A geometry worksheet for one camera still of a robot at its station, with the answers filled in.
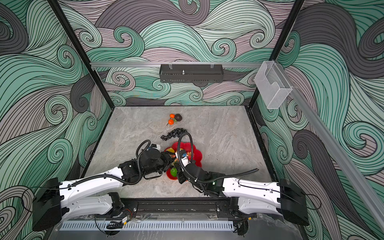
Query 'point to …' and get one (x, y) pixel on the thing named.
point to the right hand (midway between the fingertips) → (175, 165)
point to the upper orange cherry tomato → (172, 116)
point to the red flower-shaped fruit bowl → (197, 155)
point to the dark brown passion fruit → (178, 117)
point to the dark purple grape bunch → (174, 133)
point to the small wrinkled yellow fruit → (170, 149)
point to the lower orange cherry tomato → (171, 121)
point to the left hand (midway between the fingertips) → (179, 157)
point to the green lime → (174, 171)
